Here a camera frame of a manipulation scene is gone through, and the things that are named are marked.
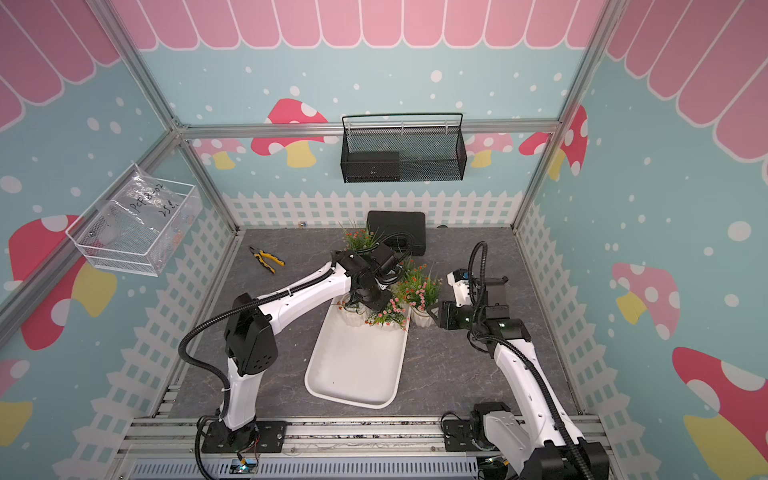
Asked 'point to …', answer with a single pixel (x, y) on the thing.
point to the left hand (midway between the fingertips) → (376, 306)
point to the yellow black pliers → (259, 254)
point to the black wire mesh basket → (431, 146)
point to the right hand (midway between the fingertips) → (436, 308)
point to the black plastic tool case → (404, 230)
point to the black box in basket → (373, 166)
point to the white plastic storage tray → (360, 365)
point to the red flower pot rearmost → (362, 239)
